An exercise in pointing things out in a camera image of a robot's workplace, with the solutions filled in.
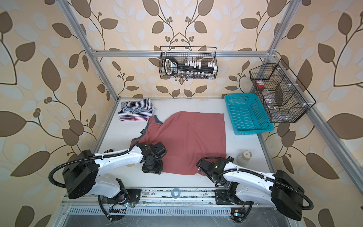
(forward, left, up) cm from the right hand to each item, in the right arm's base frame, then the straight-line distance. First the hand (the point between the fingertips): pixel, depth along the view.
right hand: (219, 179), depth 80 cm
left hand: (+5, +34, +2) cm, 34 cm away
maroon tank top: (+29, +16, 0) cm, 33 cm away
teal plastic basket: (+47, -30, +1) cm, 56 cm away
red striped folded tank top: (+42, +56, +4) cm, 70 cm away
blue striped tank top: (+50, +52, +7) cm, 73 cm away
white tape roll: (+8, -14, +8) cm, 19 cm away
